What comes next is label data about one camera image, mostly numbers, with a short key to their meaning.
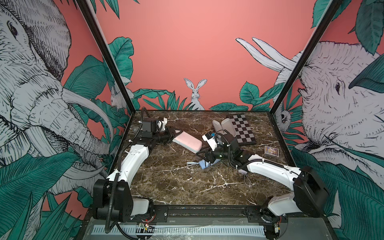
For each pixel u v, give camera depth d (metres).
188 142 0.76
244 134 1.04
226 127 1.10
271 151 0.96
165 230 0.70
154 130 0.66
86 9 0.70
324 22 0.73
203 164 0.90
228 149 0.61
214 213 0.75
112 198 0.38
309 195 0.42
